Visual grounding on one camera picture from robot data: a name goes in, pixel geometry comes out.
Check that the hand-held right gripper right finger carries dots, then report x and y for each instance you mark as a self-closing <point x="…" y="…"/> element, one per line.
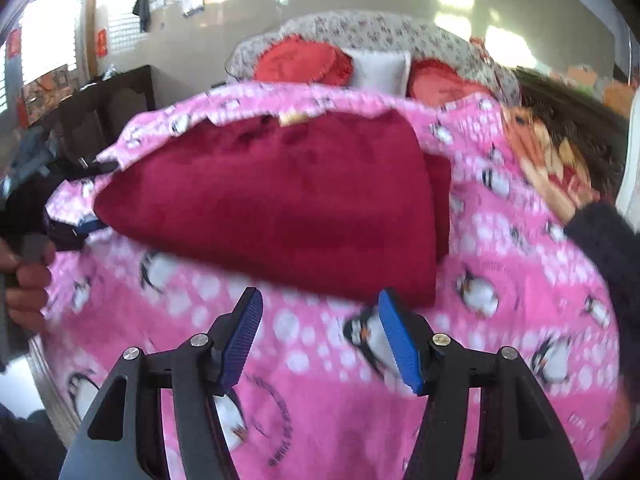
<point x="400" y="345"/>

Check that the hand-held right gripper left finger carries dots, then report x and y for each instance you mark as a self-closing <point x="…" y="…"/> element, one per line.
<point x="242" y="342"/>

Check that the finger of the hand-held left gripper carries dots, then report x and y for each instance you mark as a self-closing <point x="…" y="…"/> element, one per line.
<point x="85" y="228"/>
<point x="102" y="166"/>

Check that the dark red sweater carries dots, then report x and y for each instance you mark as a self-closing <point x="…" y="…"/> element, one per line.
<point x="280" y="210"/>

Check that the person's left hand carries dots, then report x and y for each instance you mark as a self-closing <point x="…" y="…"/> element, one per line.
<point x="30" y="285"/>

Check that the pink penguin print blanket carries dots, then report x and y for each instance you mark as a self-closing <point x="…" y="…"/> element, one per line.
<point x="500" y="360"/>

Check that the dark hanging cloth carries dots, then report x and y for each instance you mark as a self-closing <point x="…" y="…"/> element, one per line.
<point x="142" y="7"/>

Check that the round red ruffled cushion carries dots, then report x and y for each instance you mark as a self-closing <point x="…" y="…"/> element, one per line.
<point x="300" y="60"/>

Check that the dark sleeve arm right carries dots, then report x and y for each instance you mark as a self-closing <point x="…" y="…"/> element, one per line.
<point x="602" y="245"/>

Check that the orange cartoon print blanket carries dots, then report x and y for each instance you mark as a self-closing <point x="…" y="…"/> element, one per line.
<point x="550" y="165"/>

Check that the heart-shaped red cushion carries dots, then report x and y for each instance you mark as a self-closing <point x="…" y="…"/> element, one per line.
<point x="445" y="80"/>

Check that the white pillow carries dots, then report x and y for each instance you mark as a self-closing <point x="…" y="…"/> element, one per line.
<point x="377" y="70"/>

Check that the orange plastic bag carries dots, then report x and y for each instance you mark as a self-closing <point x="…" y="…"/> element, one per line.
<point x="617" y="96"/>

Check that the red paper wall sticker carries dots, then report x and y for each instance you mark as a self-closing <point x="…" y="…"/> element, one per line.
<point x="15" y="42"/>
<point x="102" y="42"/>

